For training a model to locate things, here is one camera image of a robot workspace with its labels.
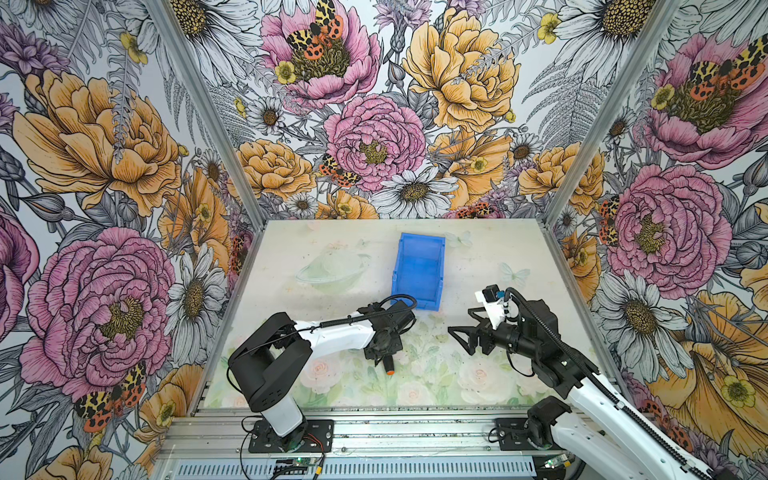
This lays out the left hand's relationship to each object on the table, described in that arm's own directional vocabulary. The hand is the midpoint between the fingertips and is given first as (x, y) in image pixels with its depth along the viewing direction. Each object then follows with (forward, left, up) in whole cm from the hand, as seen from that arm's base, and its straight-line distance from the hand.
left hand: (385, 355), depth 87 cm
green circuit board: (-26, +22, -1) cm, 34 cm away
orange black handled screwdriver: (-4, -1, +2) cm, 5 cm away
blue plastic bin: (+31, -12, -1) cm, 33 cm away
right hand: (0, -19, +16) cm, 25 cm away
